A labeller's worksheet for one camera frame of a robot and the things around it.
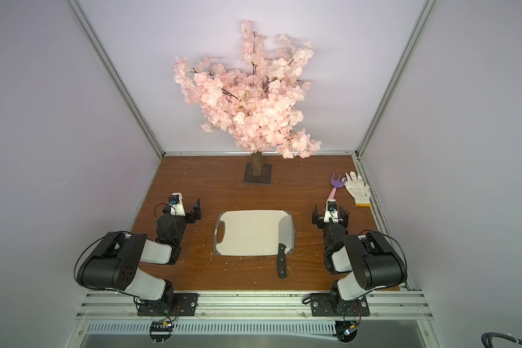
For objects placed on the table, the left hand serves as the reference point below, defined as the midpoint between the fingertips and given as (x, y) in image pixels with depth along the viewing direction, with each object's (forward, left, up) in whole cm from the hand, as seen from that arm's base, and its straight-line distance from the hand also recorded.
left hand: (188, 199), depth 90 cm
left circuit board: (-44, +2, -13) cm, 46 cm away
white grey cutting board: (-9, -25, -14) cm, 30 cm away
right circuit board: (-43, -60, -12) cm, 75 cm away
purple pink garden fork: (+16, -68, -10) cm, 70 cm away
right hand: (-2, -62, +1) cm, 62 cm away
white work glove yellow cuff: (+13, -78, -10) cm, 80 cm away
